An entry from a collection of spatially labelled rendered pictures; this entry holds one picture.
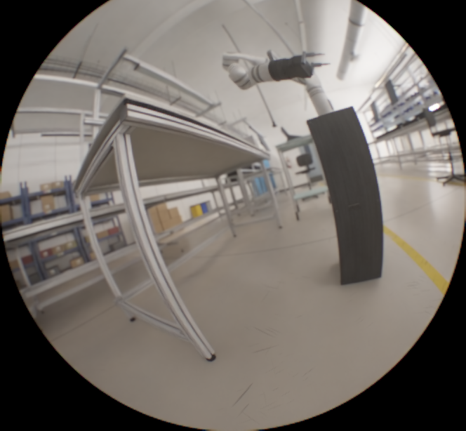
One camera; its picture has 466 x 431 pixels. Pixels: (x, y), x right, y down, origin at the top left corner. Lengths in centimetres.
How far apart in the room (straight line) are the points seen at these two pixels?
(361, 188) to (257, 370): 84
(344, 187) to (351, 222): 16
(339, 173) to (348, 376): 78
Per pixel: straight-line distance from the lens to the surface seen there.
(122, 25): 348
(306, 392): 66
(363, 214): 80
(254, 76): 61
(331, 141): 75
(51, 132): 271
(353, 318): 81
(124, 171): 50
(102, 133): 66
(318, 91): 90
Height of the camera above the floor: 64
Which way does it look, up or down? 2 degrees down
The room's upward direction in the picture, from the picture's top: 17 degrees counter-clockwise
